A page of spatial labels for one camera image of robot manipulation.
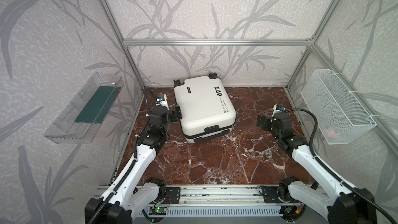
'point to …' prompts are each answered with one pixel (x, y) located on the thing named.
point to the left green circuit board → (157, 211)
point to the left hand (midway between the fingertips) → (173, 101)
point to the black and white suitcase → (205, 107)
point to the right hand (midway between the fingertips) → (265, 113)
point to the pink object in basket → (329, 133)
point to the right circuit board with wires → (293, 209)
